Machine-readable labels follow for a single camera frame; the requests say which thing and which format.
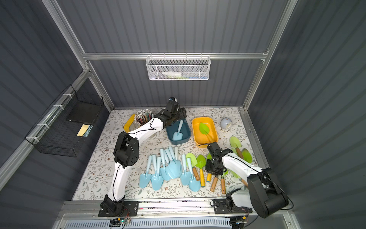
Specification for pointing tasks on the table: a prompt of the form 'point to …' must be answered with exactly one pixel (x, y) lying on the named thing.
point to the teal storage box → (184, 129)
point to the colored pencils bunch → (142, 116)
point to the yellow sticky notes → (85, 130)
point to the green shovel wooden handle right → (223, 183)
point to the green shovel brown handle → (194, 162)
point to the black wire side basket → (66, 125)
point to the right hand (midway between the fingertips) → (209, 172)
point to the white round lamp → (225, 123)
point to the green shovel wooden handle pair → (214, 184)
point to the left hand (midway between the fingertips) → (184, 111)
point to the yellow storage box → (201, 140)
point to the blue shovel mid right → (185, 177)
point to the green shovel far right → (236, 143)
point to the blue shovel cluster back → (175, 167)
